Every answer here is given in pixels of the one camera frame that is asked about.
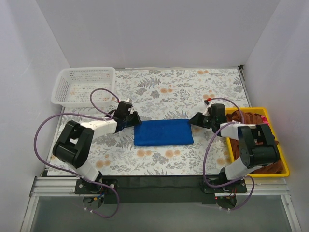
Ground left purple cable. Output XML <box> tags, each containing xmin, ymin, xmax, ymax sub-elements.
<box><xmin>33</xmin><ymin>88</ymin><xmax>121</xmax><ymax>218</ymax></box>

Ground brown towel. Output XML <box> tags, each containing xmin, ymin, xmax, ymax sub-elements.
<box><xmin>225</xmin><ymin>108</ymin><xmax>283</xmax><ymax>174</ymax></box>

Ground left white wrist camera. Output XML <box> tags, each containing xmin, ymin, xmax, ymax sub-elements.
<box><xmin>125</xmin><ymin>98</ymin><xmax>135</xmax><ymax>114</ymax></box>

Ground yellow plastic bin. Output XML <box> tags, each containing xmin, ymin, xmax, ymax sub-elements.
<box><xmin>225</xmin><ymin>107</ymin><xmax>290</xmax><ymax>178</ymax></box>

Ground pink towel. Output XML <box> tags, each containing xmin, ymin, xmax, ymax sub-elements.
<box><xmin>260</xmin><ymin>116</ymin><xmax>269</xmax><ymax>125</ymax></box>

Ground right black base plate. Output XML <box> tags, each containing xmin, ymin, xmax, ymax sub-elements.
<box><xmin>200</xmin><ymin>178</ymin><xmax>247</xmax><ymax>194</ymax></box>

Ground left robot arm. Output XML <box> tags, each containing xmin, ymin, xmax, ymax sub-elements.
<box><xmin>53</xmin><ymin>98</ymin><xmax>141</xmax><ymax>182</ymax></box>

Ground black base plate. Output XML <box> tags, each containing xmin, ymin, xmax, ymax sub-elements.
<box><xmin>200</xmin><ymin>178</ymin><xmax>247</xmax><ymax>194</ymax></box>
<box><xmin>74</xmin><ymin>178</ymin><xmax>118</xmax><ymax>195</ymax></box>

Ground aluminium frame rail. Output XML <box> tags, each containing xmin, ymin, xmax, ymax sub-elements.
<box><xmin>30</xmin><ymin>176</ymin><xmax>290</xmax><ymax>197</ymax></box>

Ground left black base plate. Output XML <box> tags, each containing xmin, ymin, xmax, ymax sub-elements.
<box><xmin>74</xmin><ymin>178</ymin><xmax>118</xmax><ymax>195</ymax></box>

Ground white plastic basket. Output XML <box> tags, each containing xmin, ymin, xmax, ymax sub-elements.
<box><xmin>51</xmin><ymin>67</ymin><xmax>116</xmax><ymax>108</ymax></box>

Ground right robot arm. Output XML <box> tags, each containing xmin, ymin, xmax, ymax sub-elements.
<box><xmin>189</xmin><ymin>103</ymin><xmax>280</xmax><ymax>188</ymax></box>

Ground blue towel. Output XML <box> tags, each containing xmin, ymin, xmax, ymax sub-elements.
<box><xmin>134</xmin><ymin>119</ymin><xmax>194</xmax><ymax>147</ymax></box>

